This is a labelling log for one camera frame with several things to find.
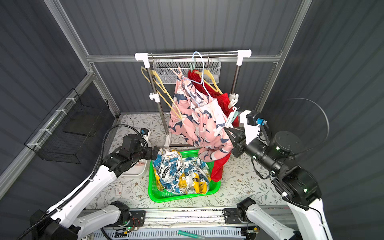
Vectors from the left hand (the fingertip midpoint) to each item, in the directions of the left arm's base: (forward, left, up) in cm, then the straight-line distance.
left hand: (152, 147), depth 77 cm
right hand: (-11, -34, +29) cm, 46 cm away
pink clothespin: (-11, +3, +4) cm, 12 cm away
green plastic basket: (-19, -2, -19) cm, 26 cm away
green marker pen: (-36, -21, -19) cm, 46 cm away
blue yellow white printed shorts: (-10, -14, -15) cm, 22 cm away
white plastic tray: (-8, +11, -14) cm, 20 cm away
